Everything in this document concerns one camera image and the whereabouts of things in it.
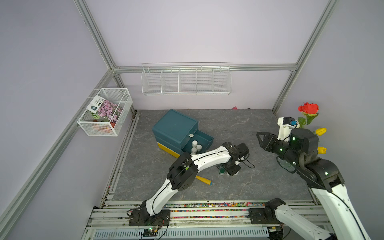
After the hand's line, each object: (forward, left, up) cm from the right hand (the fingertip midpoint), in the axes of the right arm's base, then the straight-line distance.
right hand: (259, 133), depth 64 cm
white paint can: (+10, +29, -24) cm, 39 cm away
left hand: (-4, +8, -31) cm, 32 cm away
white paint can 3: (+7, +29, -25) cm, 39 cm away
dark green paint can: (-4, +13, -32) cm, 35 cm away
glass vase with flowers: (+13, -28, +1) cm, 31 cm away
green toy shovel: (-9, +22, -32) cm, 40 cm away
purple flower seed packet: (+16, +72, -2) cm, 73 cm away
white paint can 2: (+8, +26, -25) cm, 37 cm away
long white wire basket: (+49, +34, -5) cm, 60 cm away
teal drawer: (+15, +24, -26) cm, 38 cm away
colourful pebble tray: (-23, +20, -36) cm, 47 cm away
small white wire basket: (+10, +79, -5) cm, 80 cm away
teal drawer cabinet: (+12, +40, -13) cm, 44 cm away
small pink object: (+52, -5, -35) cm, 63 cm away
